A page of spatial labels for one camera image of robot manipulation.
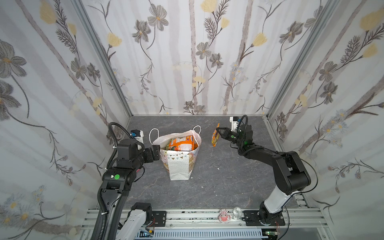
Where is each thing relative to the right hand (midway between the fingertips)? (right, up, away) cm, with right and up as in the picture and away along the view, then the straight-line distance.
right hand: (214, 125), depth 86 cm
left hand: (-33, -9, -17) cm, 38 cm away
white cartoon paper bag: (-19, -13, -15) cm, 28 cm away
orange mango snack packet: (+1, -7, +5) cm, 9 cm away
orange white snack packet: (-17, -10, -9) cm, 22 cm away
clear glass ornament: (+11, -46, -9) cm, 48 cm away
